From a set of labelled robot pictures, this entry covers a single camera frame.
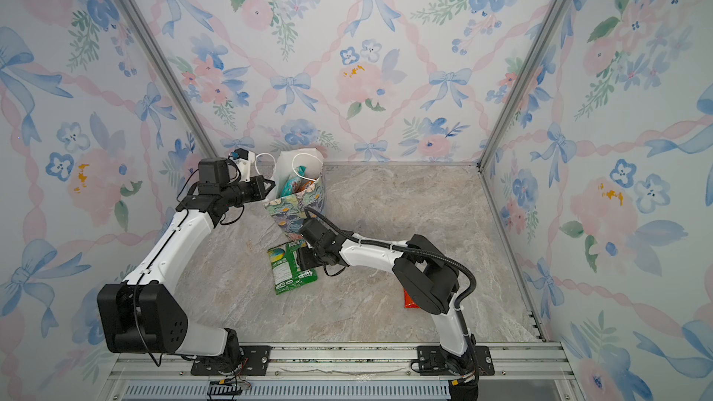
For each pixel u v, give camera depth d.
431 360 0.74
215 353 0.61
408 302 0.83
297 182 0.88
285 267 0.88
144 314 0.41
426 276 0.50
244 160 0.73
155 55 0.84
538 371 1.26
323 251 0.68
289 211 0.82
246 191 0.71
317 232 0.70
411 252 0.53
